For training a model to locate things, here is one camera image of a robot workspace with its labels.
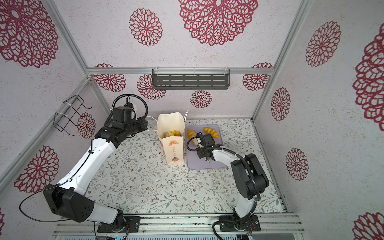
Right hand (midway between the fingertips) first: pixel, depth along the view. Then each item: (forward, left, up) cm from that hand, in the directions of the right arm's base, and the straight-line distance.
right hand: (201, 147), depth 96 cm
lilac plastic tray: (-8, +5, -5) cm, 11 cm away
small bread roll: (+3, +20, +9) cm, 23 cm away
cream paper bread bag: (-8, +16, +11) cm, 21 cm away
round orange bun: (+7, +17, +5) cm, 19 cm away
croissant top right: (+16, -8, -4) cm, 18 cm away
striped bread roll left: (+11, +7, 0) cm, 13 cm away
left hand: (-2, +30, +23) cm, 37 cm away
